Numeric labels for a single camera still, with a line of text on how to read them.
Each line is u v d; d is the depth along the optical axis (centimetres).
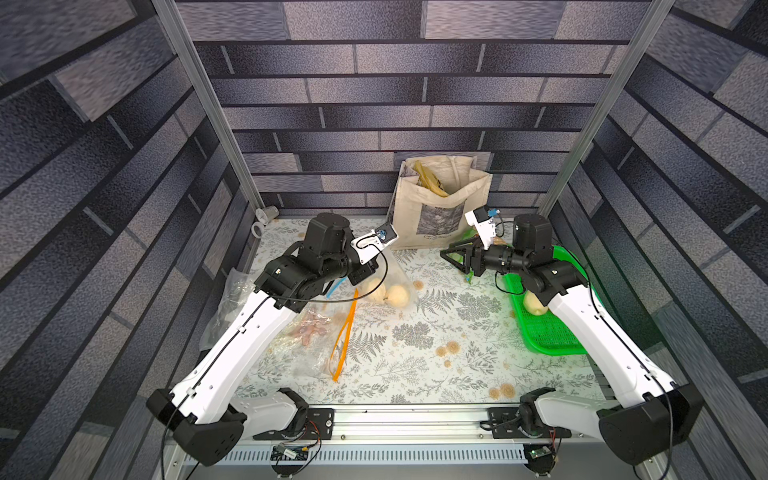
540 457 71
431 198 89
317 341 88
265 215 114
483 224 61
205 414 37
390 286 88
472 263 61
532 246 54
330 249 48
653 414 37
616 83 82
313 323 91
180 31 72
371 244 53
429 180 95
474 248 61
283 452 71
